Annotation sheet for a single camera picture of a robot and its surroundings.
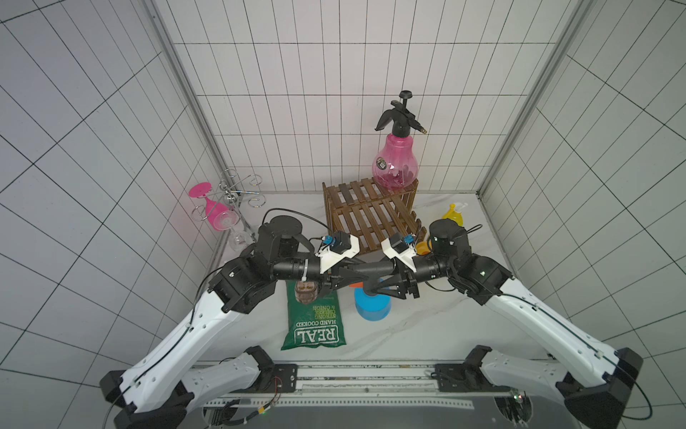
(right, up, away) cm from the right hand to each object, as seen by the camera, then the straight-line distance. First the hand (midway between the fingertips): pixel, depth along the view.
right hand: (364, 285), depth 59 cm
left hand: (-2, +3, -3) cm, 5 cm away
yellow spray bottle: (+35, +16, +36) cm, 53 cm away
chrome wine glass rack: (-57, +27, +61) cm, 88 cm away
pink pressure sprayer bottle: (+12, +31, +21) cm, 40 cm away
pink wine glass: (-41, +16, +17) cm, 47 cm away
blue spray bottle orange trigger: (+2, -6, +3) cm, 8 cm away
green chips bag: (-14, -18, +20) cm, 30 cm away
